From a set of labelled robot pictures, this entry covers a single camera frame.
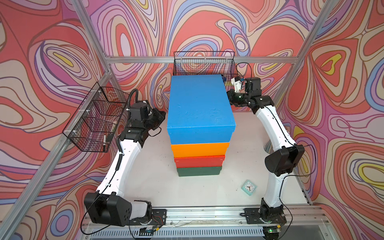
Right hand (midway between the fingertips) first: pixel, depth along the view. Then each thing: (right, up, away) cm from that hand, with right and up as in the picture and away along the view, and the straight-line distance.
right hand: (218, 100), depth 80 cm
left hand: (-26, -7, -6) cm, 28 cm away
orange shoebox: (-19, -25, -13) cm, 34 cm away
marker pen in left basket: (-56, -22, -9) cm, 61 cm away
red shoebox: (-11, -32, -6) cm, 34 cm away
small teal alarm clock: (+17, -48, +1) cm, 51 cm away
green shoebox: (-10, -39, 0) cm, 40 cm away
